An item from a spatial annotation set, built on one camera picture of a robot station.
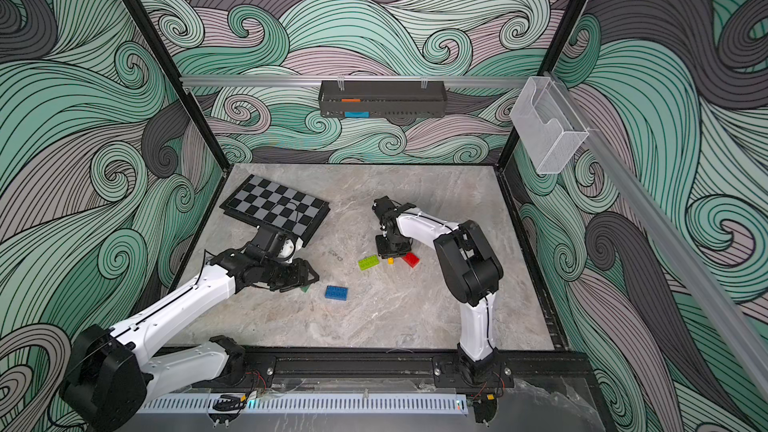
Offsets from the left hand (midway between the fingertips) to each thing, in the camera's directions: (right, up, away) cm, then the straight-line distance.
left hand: (314, 278), depth 79 cm
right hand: (+22, +3, +15) cm, 27 cm away
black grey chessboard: (-23, +19, +24) cm, 39 cm away
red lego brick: (+28, +2, +13) cm, 31 cm away
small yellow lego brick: (+22, +1, +13) cm, 25 cm away
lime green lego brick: (+14, +1, +14) cm, 20 cm away
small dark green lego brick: (-4, -6, +8) cm, 11 cm away
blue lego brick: (+5, -6, +6) cm, 10 cm away
